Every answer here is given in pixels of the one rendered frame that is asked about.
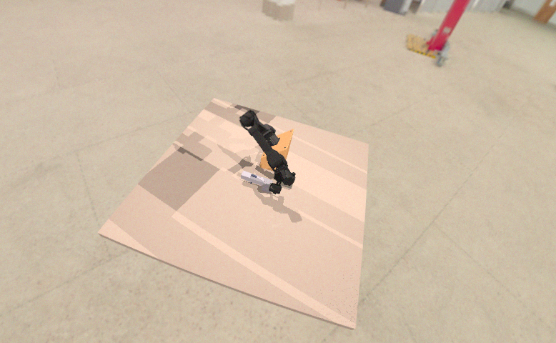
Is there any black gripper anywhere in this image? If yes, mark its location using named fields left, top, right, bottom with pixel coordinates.
left=269, top=173, right=282, bottom=194

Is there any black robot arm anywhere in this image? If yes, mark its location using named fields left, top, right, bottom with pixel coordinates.
left=239, top=110, right=296, bottom=186

